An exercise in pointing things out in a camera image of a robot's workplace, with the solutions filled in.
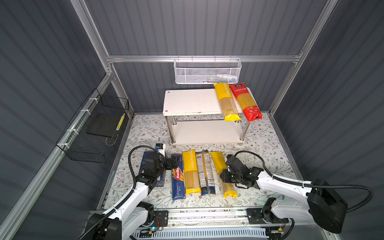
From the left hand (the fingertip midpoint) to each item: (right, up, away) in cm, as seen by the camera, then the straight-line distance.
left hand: (172, 156), depth 85 cm
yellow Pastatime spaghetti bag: (+11, -11, +1) cm, 15 cm away
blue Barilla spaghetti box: (+4, -13, -3) cm, 14 cm away
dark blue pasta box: (-5, -12, -6) cm, 15 cm away
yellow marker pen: (-27, +20, -5) cm, 34 cm away
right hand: (+29, -12, -1) cm, 31 cm away
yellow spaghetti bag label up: (+28, -5, +1) cm, 29 cm away
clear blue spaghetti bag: (+20, -15, -3) cm, 25 cm away
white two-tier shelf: (+13, +25, +34) cm, 44 cm away
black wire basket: (-38, +13, -13) cm, 42 cm away
